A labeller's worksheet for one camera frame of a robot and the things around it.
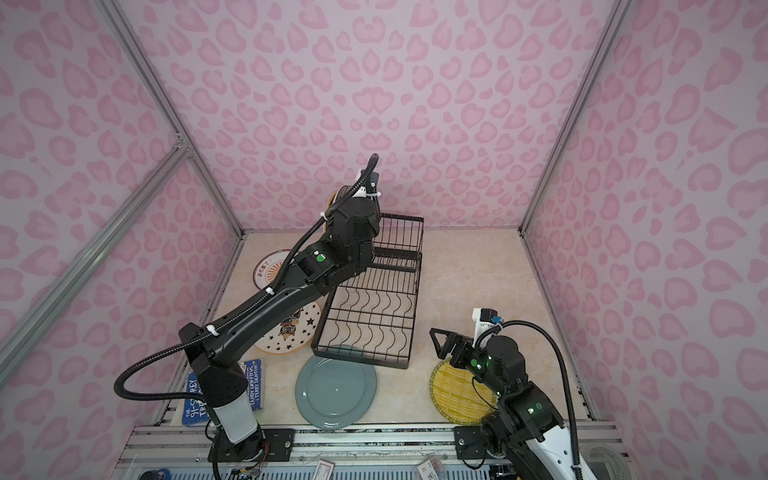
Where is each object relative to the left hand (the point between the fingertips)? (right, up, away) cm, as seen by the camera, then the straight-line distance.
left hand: (349, 192), depth 67 cm
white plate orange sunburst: (-36, -18, +42) cm, 58 cm away
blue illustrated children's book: (-41, -54, +10) cm, 69 cm away
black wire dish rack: (+3, -34, +26) cm, 42 cm away
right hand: (+21, -33, +5) cm, 40 cm away
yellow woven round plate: (+28, -52, +13) cm, 60 cm away
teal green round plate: (-6, -51, +14) cm, 53 cm away
